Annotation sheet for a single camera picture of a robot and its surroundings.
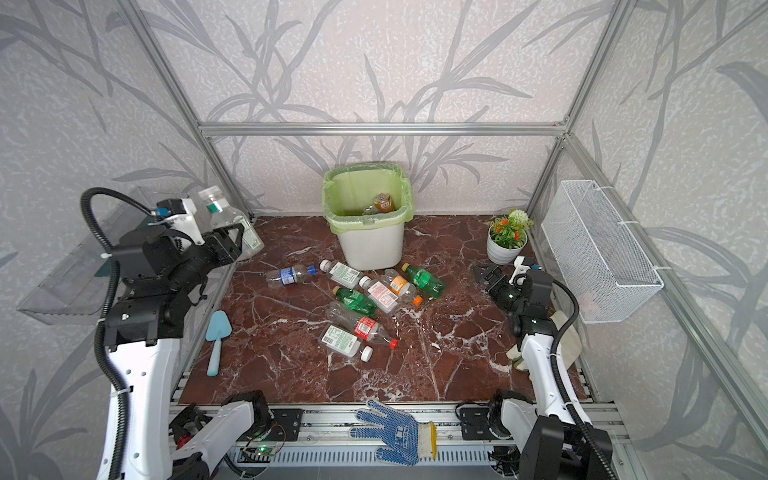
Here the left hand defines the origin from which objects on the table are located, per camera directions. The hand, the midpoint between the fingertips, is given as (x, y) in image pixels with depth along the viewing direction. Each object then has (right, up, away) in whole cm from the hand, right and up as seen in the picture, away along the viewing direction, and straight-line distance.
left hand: (238, 219), depth 62 cm
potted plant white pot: (+68, -3, +32) cm, 75 cm away
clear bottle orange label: (+34, -19, +31) cm, 50 cm away
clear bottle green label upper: (+14, -15, +36) cm, 42 cm away
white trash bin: (+24, -7, +37) cm, 45 cm away
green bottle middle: (+20, -24, +31) cm, 44 cm away
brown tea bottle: (+28, +8, +39) cm, 48 cm away
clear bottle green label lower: (+18, -34, +22) cm, 44 cm away
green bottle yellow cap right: (+42, -18, +35) cm, 58 cm away
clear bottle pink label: (+28, -22, +31) cm, 47 cm away
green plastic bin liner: (+17, +13, +36) cm, 42 cm away
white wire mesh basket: (+77, -10, +1) cm, 78 cm away
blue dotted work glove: (+37, -52, +8) cm, 64 cm away
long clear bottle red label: (+17, -27, +25) cm, 41 cm away
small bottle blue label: (-2, -16, +34) cm, 38 cm away
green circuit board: (+2, -55, +8) cm, 56 cm away
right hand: (+57, -12, +20) cm, 62 cm away
